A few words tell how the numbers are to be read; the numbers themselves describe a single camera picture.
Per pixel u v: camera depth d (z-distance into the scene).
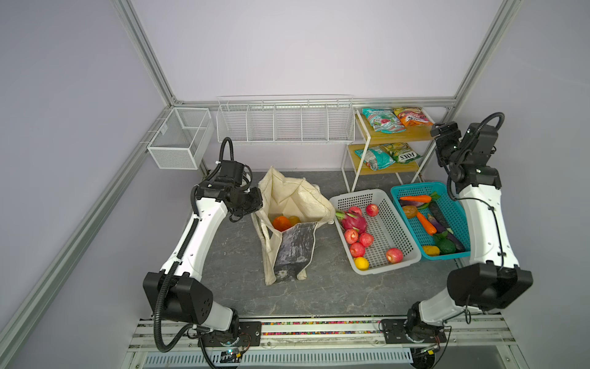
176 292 0.40
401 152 1.02
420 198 1.03
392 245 0.93
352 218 0.91
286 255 0.75
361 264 0.84
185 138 1.02
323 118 1.01
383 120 0.88
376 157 0.99
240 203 0.65
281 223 0.88
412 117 0.87
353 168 1.02
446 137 0.64
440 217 0.98
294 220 0.94
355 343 0.74
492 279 0.41
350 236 0.87
